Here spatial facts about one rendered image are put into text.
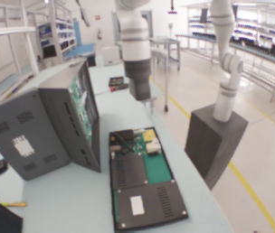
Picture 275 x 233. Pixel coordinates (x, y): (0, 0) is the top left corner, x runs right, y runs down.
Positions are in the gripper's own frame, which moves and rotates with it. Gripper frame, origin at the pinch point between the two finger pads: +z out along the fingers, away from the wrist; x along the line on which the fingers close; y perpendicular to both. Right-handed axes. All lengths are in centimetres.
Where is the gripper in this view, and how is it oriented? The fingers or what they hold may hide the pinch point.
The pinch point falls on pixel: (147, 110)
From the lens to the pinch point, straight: 48.0
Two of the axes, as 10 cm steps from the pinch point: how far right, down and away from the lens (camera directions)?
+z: 0.8, 8.2, 5.7
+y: -9.3, 2.7, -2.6
